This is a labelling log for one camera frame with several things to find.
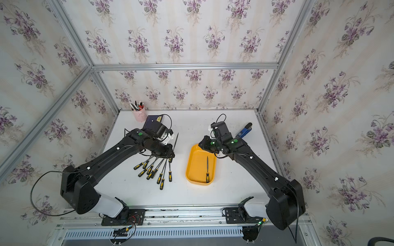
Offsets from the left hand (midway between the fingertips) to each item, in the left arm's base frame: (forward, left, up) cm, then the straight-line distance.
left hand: (176, 156), depth 77 cm
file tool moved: (-3, -17, -15) cm, 23 cm away
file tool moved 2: (-2, +3, 0) cm, 3 cm away
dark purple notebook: (+38, +23, -17) cm, 48 cm away
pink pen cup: (+38, +30, -7) cm, 49 cm away
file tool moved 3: (-2, +5, -16) cm, 17 cm away
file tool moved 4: (-7, +8, -15) cm, 19 cm away
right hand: (+5, -13, +3) cm, 14 cm away
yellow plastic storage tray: (+5, -11, -14) cm, 18 cm away
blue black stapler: (+27, -45, -12) cm, 54 cm away
